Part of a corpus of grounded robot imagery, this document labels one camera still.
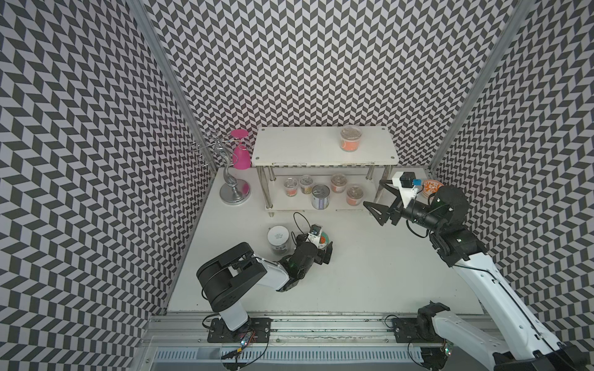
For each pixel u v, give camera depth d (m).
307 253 0.68
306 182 0.99
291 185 0.96
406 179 0.53
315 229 0.77
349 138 0.74
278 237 0.84
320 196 0.91
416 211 0.57
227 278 0.46
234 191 1.09
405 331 0.73
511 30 0.71
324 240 0.85
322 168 1.24
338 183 0.97
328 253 0.81
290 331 0.74
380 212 0.59
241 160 1.01
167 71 0.85
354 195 0.94
